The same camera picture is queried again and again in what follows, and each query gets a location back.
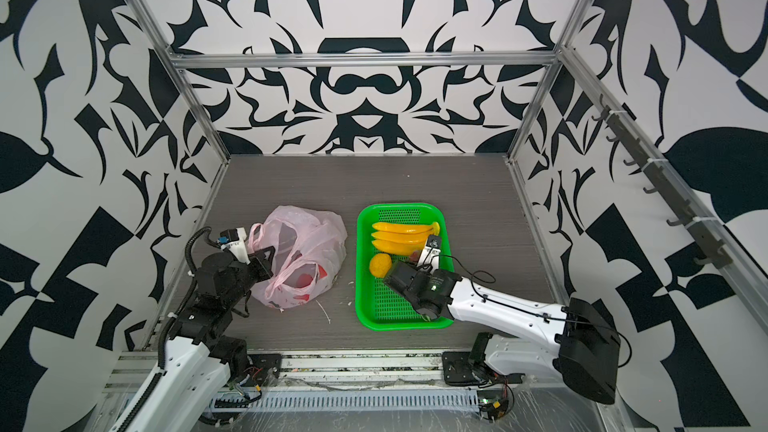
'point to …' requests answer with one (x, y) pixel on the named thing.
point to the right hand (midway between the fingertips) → (417, 270)
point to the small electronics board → (493, 407)
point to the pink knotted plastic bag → (305, 249)
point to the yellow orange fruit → (380, 264)
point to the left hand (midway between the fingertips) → (274, 244)
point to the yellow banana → (402, 239)
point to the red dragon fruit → (414, 257)
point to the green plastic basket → (381, 306)
